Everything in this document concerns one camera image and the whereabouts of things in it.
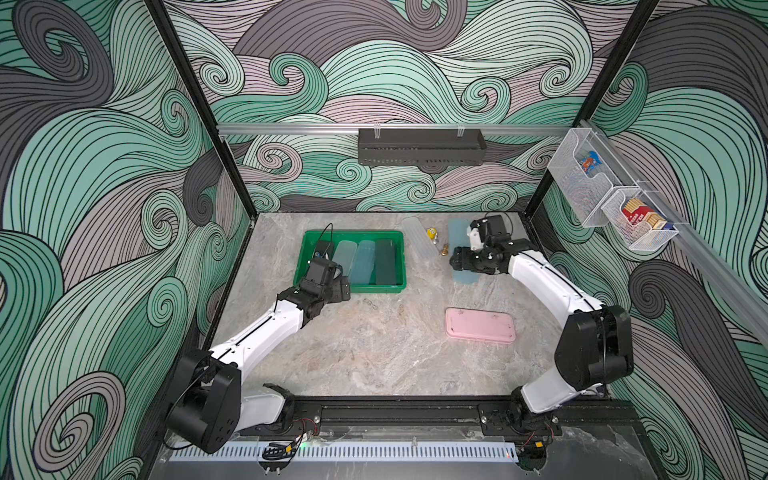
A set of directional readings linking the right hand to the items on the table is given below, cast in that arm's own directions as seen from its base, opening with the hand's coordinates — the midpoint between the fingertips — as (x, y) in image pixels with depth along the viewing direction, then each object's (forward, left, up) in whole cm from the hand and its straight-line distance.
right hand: (466, 262), depth 89 cm
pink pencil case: (-15, -4, -13) cm, 20 cm away
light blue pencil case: (+9, +32, -11) cm, 35 cm away
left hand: (-5, +41, -1) cm, 41 cm away
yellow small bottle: (+21, +7, -10) cm, 25 cm away
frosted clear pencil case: (+13, +40, -13) cm, 44 cm away
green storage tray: (+4, +23, -10) cm, 25 cm away
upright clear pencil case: (+20, +12, -12) cm, 26 cm away
